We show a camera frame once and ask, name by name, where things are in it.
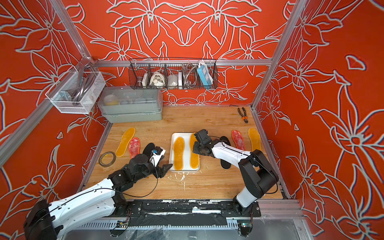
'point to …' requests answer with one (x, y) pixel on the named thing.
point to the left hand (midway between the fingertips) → (168, 160)
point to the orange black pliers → (244, 116)
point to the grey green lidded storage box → (131, 103)
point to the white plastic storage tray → (187, 167)
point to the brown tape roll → (109, 164)
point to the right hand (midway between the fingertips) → (192, 148)
